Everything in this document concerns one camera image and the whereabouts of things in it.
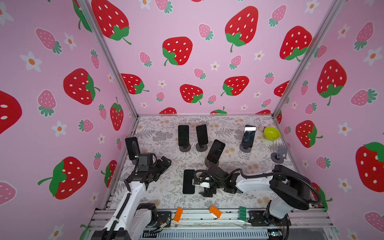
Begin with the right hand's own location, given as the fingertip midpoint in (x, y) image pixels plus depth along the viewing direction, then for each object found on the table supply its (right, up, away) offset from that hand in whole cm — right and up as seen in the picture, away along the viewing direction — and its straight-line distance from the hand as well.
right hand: (199, 182), depth 85 cm
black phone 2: (+32, +26, +11) cm, 43 cm away
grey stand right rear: (+32, +17, +16) cm, 40 cm away
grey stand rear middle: (+1, +18, +17) cm, 25 cm away
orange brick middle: (+8, -11, -10) cm, 17 cm away
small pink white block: (+47, +32, +26) cm, 62 cm away
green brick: (+22, -12, -10) cm, 27 cm away
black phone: (-10, +27, +11) cm, 31 cm away
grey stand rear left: (-10, +17, +17) cm, 26 cm away
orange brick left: (-11, -13, -10) cm, 20 cm away
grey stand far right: (+50, +13, +8) cm, 52 cm away
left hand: (-18, +11, -1) cm, 21 cm away
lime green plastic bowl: (+54, +28, +23) cm, 65 cm away
